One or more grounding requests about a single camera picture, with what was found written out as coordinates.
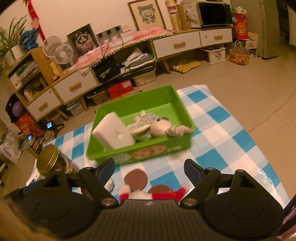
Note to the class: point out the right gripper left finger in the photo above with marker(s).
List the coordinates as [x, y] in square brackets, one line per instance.
[94, 180]

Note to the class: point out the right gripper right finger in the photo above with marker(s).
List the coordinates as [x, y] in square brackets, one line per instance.
[203, 180]

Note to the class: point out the red white santa plush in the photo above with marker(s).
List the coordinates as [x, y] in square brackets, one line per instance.
[125, 192]

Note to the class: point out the white foam block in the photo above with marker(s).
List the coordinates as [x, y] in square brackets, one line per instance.
[112, 133]

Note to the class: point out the blue white plush doll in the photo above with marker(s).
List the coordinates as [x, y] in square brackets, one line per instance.
[147, 126]

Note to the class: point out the brown round plush disc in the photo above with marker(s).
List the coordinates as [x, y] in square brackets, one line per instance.
[136, 179]

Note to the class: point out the blue white checkered cloth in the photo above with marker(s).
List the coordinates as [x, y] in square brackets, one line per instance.
[218, 141]

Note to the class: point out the gold lid glass jar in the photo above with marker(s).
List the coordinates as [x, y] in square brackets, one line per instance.
[52, 159]

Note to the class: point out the green plastic bin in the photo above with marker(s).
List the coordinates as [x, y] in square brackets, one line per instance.
[163, 103]

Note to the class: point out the red box under cabinet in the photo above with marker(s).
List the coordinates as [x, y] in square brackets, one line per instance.
[120, 89]

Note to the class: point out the wooden white drawer cabinet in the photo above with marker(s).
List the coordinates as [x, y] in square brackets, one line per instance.
[40, 91]

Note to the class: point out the purple ball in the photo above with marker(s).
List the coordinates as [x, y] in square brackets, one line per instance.
[18, 109]

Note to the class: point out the black handbag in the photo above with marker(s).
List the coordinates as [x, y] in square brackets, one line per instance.
[106, 69]

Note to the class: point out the egg carton tray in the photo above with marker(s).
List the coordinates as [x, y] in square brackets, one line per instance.
[183, 65]

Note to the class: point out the pink cloth runner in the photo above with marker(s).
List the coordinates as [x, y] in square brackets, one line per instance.
[92, 57]

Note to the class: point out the white cutout storage box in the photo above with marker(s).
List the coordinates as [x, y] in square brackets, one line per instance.
[214, 55]

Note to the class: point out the folded clothes stack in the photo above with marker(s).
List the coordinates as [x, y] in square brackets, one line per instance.
[138, 59]

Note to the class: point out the white desk fan front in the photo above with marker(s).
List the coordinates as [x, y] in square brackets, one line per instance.
[63, 54]

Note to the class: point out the white desk fan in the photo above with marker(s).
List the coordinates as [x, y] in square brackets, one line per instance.
[50, 45]
[63, 54]

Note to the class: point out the bag of oranges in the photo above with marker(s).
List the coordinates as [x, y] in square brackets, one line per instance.
[239, 54]

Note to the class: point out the framed cat picture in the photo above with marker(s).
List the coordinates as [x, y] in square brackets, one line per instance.
[83, 40]

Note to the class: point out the white desk fan rear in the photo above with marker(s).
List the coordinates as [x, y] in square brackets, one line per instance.
[50, 45]

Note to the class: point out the grey refrigerator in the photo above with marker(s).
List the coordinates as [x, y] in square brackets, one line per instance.
[262, 19]

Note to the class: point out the potted green plant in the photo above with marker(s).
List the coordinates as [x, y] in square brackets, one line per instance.
[11, 49]

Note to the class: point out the blue stitch plush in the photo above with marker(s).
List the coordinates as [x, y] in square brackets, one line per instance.
[28, 40]

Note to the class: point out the red gift box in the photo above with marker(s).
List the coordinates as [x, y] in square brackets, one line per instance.
[240, 26]

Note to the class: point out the framed cartoon girl picture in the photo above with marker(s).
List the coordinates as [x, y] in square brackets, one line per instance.
[146, 14]

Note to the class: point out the stack of paper cups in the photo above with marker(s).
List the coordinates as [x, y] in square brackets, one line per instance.
[173, 12]

